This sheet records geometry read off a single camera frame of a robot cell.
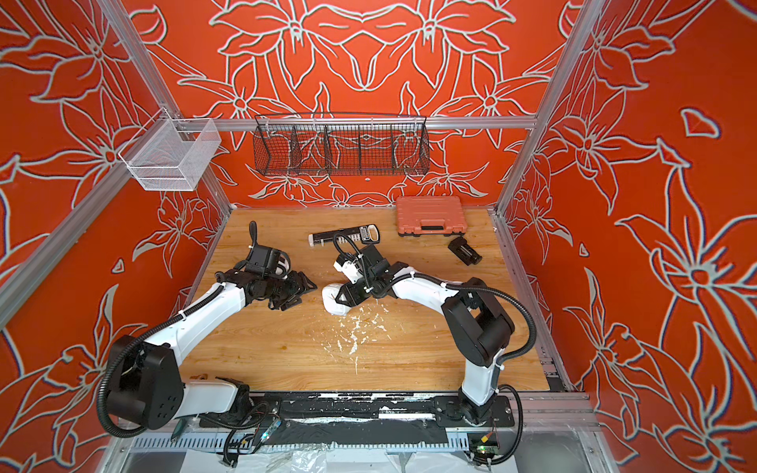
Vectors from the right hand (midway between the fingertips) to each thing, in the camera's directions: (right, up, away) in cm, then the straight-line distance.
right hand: (341, 291), depth 86 cm
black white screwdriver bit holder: (+7, +17, +24) cm, 30 cm away
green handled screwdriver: (-38, -31, -16) cm, 51 cm away
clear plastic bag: (-8, -36, -19) cm, 41 cm away
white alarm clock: (-4, -1, +1) cm, 4 cm away
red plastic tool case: (+32, +25, +28) cm, 49 cm away
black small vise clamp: (+43, +11, +18) cm, 47 cm away
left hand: (-8, +1, -1) cm, 8 cm away
